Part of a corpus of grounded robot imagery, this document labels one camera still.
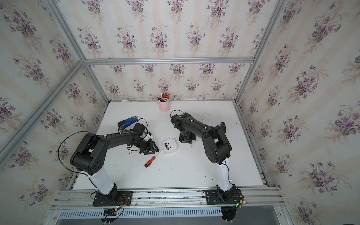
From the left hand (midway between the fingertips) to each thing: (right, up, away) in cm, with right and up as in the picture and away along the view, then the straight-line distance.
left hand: (158, 151), depth 89 cm
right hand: (+21, +5, +2) cm, 22 cm away
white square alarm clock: (+9, +4, +2) cm, 10 cm away
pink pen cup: (+2, +30, +22) cm, 37 cm away
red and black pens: (+2, +38, +21) cm, 43 cm away
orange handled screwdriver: (-4, -5, -3) cm, 6 cm away
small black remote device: (+46, +16, +12) cm, 50 cm away
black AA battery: (+5, +3, +1) cm, 6 cm away
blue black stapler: (-27, +17, +12) cm, 34 cm away
